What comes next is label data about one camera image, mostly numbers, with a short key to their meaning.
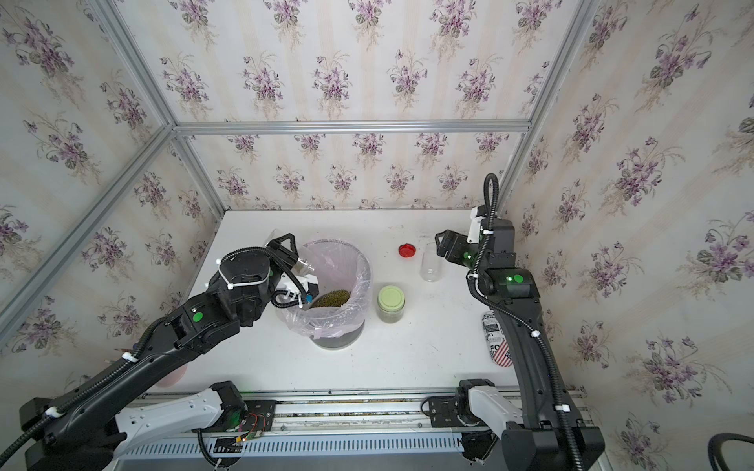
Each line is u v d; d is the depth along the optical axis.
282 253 0.57
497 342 0.83
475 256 0.59
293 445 0.76
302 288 0.56
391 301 0.84
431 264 0.99
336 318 0.62
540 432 0.37
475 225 0.64
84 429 0.38
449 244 0.65
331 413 0.75
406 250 1.08
